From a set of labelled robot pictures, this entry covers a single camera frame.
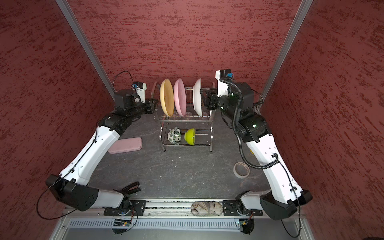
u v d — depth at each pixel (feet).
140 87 2.02
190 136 2.92
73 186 1.25
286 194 1.23
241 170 2.90
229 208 2.42
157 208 2.49
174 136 2.87
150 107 2.10
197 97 2.18
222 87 1.60
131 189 2.60
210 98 1.63
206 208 2.33
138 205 2.44
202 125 3.28
